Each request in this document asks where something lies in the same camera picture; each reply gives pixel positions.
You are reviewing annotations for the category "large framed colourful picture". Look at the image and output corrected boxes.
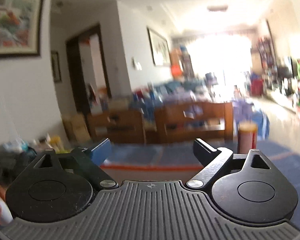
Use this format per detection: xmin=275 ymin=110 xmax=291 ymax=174
xmin=0 ymin=0 xmax=44 ymax=58

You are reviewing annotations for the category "wooden chair left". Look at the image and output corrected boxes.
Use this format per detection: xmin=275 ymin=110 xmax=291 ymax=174
xmin=87 ymin=109 xmax=146 ymax=144

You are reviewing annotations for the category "wooden chair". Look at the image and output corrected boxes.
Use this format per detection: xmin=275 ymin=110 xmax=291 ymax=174
xmin=154 ymin=101 xmax=234 ymax=144
xmin=87 ymin=109 xmax=146 ymax=144

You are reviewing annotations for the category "red cylindrical canister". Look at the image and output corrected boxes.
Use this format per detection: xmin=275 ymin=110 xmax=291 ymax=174
xmin=237 ymin=121 xmax=258 ymax=154

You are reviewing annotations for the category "wooden chair right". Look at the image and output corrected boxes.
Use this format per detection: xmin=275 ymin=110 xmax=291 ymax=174
xmin=154 ymin=101 xmax=234 ymax=144

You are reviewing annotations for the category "framed wall painting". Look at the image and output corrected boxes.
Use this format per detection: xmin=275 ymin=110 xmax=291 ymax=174
xmin=147 ymin=27 xmax=171 ymax=67

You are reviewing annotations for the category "orange cardboard box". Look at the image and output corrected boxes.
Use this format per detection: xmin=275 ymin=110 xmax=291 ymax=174
xmin=100 ymin=164 xmax=204 ymax=171

